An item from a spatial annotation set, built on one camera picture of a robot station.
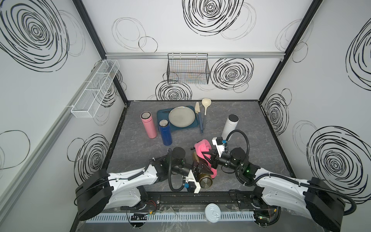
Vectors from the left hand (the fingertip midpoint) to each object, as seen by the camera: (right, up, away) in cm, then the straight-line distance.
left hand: (210, 175), depth 65 cm
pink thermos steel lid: (-34, +25, +18) cm, 46 cm away
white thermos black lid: (+15, +21, +18) cm, 31 cm away
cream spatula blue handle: (-3, +31, +46) cm, 56 cm away
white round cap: (+1, -18, +1) cm, 18 cm away
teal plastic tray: (-30, +28, +46) cm, 62 cm away
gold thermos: (-3, -1, -3) cm, 4 cm away
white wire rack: (-62, +32, +7) cm, 70 cm away
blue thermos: (-24, +17, +21) cm, 36 cm away
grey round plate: (-15, +26, +44) cm, 53 cm away
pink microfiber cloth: (-2, +12, +7) cm, 14 cm away
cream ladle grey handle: (+4, +37, +50) cm, 63 cm away
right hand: (-3, +7, +8) cm, 11 cm away
